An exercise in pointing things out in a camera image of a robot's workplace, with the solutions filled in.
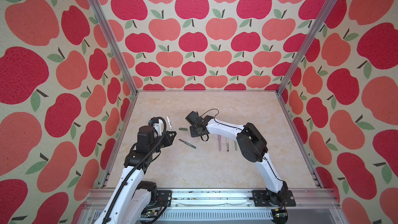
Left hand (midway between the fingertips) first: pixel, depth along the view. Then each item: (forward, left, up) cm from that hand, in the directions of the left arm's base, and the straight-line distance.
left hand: (177, 134), depth 77 cm
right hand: (+12, -10, -17) cm, 23 cm away
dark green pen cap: (+14, -1, -17) cm, 22 cm away
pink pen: (+4, -24, -18) cm, 30 cm away
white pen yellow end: (+4, +4, +4) cm, 7 cm away
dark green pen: (+4, -4, -18) cm, 19 cm away
